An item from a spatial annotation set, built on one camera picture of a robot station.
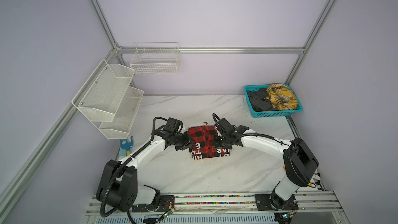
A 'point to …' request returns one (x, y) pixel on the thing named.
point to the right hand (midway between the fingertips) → (211, 144)
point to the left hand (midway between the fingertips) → (194, 144)
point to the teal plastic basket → (273, 112)
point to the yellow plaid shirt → (282, 97)
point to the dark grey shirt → (257, 101)
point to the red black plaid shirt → (202, 144)
